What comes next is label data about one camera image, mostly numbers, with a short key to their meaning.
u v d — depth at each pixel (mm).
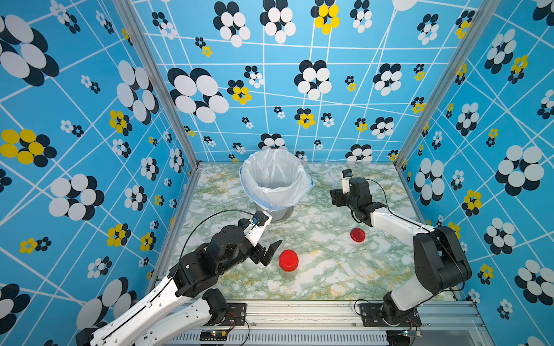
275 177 990
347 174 807
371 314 731
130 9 693
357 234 909
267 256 579
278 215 927
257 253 568
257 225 538
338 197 833
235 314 736
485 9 682
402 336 691
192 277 446
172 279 449
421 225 506
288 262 743
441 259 450
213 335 721
